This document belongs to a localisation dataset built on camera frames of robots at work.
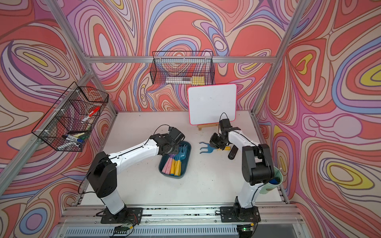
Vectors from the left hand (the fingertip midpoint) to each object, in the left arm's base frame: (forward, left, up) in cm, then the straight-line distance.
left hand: (175, 148), depth 87 cm
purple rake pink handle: (-10, +5, -5) cm, 12 cm away
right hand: (+4, -22, -5) cm, 23 cm away
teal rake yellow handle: (-8, 0, -6) cm, 10 cm away
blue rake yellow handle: (+4, -22, -8) cm, 24 cm away
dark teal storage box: (-6, -6, -8) cm, 12 cm away
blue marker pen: (-5, +49, +18) cm, 53 cm away
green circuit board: (-39, +25, -13) cm, 48 cm away
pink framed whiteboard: (+31, -21, +8) cm, 38 cm away
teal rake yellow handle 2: (0, -4, -5) cm, 7 cm away
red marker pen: (+9, +44, +20) cm, 49 cm away
